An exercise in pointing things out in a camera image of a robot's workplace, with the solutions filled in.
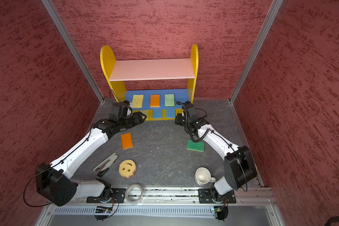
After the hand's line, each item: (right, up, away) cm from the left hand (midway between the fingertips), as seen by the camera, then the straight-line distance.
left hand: (143, 121), depth 80 cm
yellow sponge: (-9, +14, +20) cm, 26 cm away
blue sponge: (+15, +4, +29) cm, 33 cm away
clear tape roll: (-7, -40, -6) cm, 41 cm away
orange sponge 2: (-14, -15, +13) cm, 25 cm away
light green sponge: (+15, +14, +20) cm, 29 cm away
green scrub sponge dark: (+35, -18, +13) cm, 41 cm away
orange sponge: (+4, +13, +19) cm, 23 cm away
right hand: (+19, 0, +7) cm, 21 cm away
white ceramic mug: (+35, -33, +1) cm, 48 cm away
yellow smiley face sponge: (-10, -28, +2) cm, 30 cm away
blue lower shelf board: (+23, +19, +26) cm, 39 cm away
